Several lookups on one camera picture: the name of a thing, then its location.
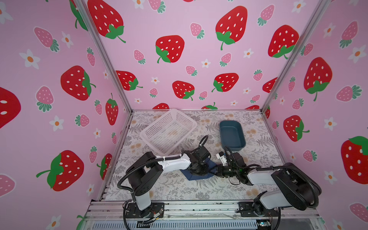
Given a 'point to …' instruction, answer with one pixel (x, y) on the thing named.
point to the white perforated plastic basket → (166, 134)
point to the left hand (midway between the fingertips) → (208, 174)
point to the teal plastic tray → (232, 134)
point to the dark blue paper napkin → (211, 165)
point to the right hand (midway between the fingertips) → (208, 172)
